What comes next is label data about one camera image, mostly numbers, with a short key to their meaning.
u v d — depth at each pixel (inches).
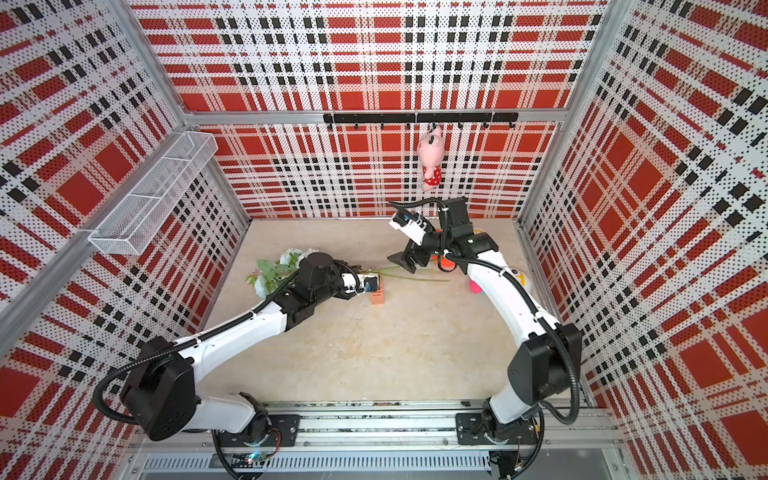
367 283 27.7
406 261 27.0
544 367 16.6
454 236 23.8
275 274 33.9
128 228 27.1
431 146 35.5
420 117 34.6
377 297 36.7
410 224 25.6
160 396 16.3
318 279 24.7
